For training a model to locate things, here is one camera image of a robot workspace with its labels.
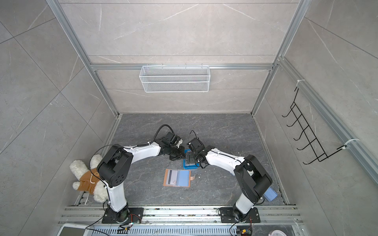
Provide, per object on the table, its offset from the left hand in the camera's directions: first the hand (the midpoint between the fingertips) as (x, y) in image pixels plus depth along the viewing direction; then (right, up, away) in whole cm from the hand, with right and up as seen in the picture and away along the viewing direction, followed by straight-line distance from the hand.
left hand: (189, 155), depth 91 cm
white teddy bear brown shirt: (-52, -11, -16) cm, 55 cm away
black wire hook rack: (+56, +13, -24) cm, 63 cm away
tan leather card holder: (-7, -13, -5) cm, 15 cm away
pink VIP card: (-11, -12, -5) cm, 17 cm away
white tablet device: (-56, -30, -24) cm, 68 cm away
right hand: (+4, -2, 0) cm, 4 cm away
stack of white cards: (0, 0, -10) cm, 10 cm away
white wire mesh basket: (-10, +52, +10) cm, 54 cm away
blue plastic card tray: (0, -7, -1) cm, 7 cm away
